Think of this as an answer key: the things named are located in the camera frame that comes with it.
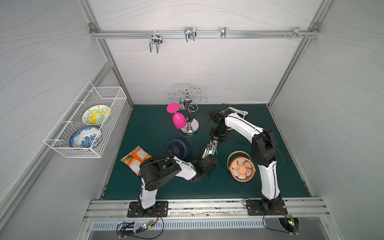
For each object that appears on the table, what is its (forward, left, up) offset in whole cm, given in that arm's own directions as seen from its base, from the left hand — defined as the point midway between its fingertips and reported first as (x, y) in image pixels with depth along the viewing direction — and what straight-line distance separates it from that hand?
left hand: (212, 158), depth 91 cm
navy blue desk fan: (+1, +18, +11) cm, 21 cm away
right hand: (+9, 0, +6) cm, 11 cm away
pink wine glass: (+17, +21, +16) cm, 31 cm away
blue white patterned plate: (-7, +58, +33) cm, 67 cm away
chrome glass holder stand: (+25, +13, +2) cm, 29 cm away
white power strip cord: (+35, -25, +4) cm, 43 cm away
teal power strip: (+4, -2, 0) cm, 5 cm away
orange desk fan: (-9, -15, +9) cm, 19 cm away
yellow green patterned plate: (+5, +58, +33) cm, 67 cm away
